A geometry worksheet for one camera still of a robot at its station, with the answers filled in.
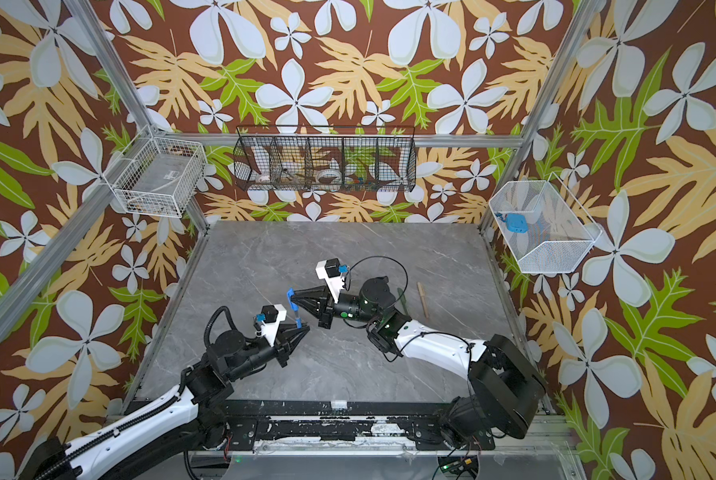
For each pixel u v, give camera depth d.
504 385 0.43
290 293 0.65
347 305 0.63
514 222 0.85
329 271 0.60
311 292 0.65
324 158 0.98
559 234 0.78
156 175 0.86
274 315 0.64
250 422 0.76
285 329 0.70
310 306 0.66
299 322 0.71
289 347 0.67
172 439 0.58
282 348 0.65
